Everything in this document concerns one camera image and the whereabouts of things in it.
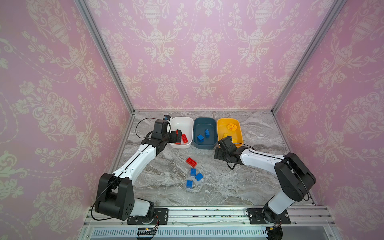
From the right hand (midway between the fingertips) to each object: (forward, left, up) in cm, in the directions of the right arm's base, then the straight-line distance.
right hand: (220, 154), depth 93 cm
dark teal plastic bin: (+26, +11, 0) cm, 28 cm away
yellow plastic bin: (+21, -4, 0) cm, 22 cm away
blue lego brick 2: (+16, +7, +1) cm, 18 cm away
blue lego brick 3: (-11, +17, 0) cm, 21 cm away
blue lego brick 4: (-18, +19, +1) cm, 26 cm away
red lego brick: (+13, +23, -1) cm, 26 cm away
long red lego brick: (+19, +28, -1) cm, 34 cm away
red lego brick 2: (-4, +18, -1) cm, 19 cm away
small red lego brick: (+9, +27, 0) cm, 29 cm away
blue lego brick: (+14, +12, 0) cm, 18 cm away
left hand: (+8, +27, +14) cm, 31 cm away
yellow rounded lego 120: (+21, -11, +1) cm, 24 cm away
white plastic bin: (+28, +22, -3) cm, 35 cm away
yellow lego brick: (+16, -6, -2) cm, 18 cm away
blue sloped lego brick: (-12, +14, -3) cm, 19 cm away
